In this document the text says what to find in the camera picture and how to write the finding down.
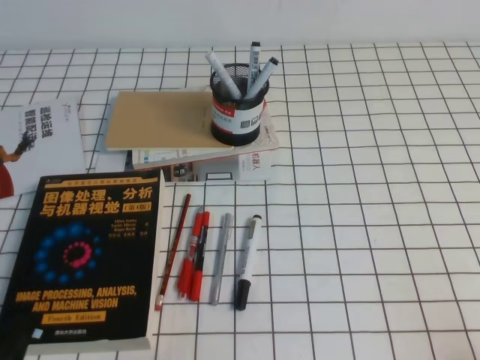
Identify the silver grey gel pen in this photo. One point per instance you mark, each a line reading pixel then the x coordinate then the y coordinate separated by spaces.
pixel 225 235

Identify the red retractable pen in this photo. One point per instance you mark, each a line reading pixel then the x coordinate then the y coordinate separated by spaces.
pixel 187 268

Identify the black image processing textbook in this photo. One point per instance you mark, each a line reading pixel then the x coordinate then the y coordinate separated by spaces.
pixel 84 276

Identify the brown kraft notebook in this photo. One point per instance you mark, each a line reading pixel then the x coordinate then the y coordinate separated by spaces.
pixel 144 120

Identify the white whiteboard marker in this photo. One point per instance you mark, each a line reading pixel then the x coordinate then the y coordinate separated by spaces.
pixel 247 265

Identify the red black pencil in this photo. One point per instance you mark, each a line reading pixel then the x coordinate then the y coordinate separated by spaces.
pixel 172 254

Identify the red black marker pen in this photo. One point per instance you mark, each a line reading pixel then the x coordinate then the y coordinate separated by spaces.
pixel 197 278

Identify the white brochure with robot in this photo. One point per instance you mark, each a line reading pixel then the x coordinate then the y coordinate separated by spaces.
pixel 39 139

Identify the grey pen in holder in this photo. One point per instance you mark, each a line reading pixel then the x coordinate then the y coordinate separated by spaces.
pixel 223 75

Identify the grey marker angled right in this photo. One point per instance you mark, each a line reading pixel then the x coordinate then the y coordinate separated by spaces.
pixel 262 78

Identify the grey marker black cap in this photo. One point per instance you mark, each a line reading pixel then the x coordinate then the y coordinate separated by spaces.
pixel 254 64

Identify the white paper box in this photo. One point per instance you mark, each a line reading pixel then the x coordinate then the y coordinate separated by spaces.
pixel 255 166

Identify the black mesh pen holder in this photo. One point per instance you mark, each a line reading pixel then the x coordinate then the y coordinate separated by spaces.
pixel 235 122

